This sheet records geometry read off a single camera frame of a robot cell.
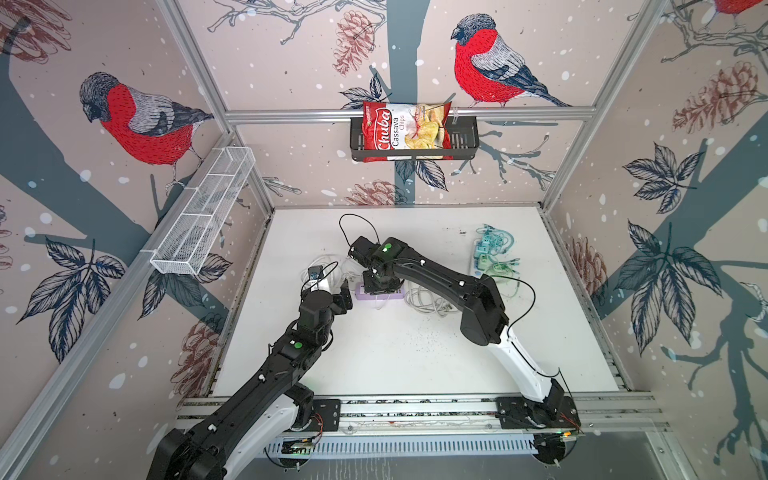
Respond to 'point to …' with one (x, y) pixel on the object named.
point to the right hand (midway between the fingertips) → (372, 298)
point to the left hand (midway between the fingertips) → (333, 283)
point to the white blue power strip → (473, 266)
